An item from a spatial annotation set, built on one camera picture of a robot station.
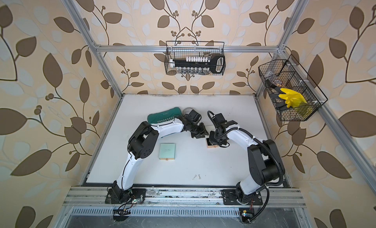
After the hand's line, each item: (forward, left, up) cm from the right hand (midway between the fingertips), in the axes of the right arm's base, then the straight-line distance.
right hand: (212, 142), depth 90 cm
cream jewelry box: (-1, +2, -2) cm, 3 cm away
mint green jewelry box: (-5, +28, 0) cm, 28 cm away
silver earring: (-19, +9, -4) cm, 22 cm away
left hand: (+6, +3, +1) cm, 7 cm away
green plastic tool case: (+20, +32, +2) cm, 38 cm away
